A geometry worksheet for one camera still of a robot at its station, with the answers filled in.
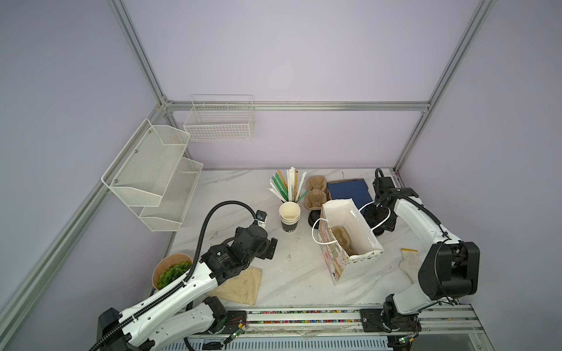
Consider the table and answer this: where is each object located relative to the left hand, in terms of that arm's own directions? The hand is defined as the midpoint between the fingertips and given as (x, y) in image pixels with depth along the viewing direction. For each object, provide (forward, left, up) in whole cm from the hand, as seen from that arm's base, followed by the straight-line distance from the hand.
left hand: (259, 238), depth 77 cm
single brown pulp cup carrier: (+7, -33, -13) cm, 36 cm away
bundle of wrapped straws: (+27, -10, -3) cm, 28 cm away
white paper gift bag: (-11, -28, +1) cm, 30 cm away
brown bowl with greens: (-8, +32, -8) cm, 34 cm away
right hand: (+10, -43, -6) cm, 44 cm away
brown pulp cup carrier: (+29, -24, -12) cm, 39 cm away
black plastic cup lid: (+18, -22, -14) cm, 32 cm away
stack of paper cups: (+14, -11, -6) cm, 19 cm away
